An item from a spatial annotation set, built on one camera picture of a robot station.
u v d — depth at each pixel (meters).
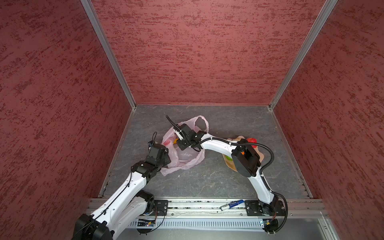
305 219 0.75
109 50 0.87
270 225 0.72
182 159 0.90
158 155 0.63
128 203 0.49
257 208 0.74
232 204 0.75
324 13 0.73
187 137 0.72
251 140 0.88
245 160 0.54
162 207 0.74
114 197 0.46
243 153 0.60
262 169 0.55
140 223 0.73
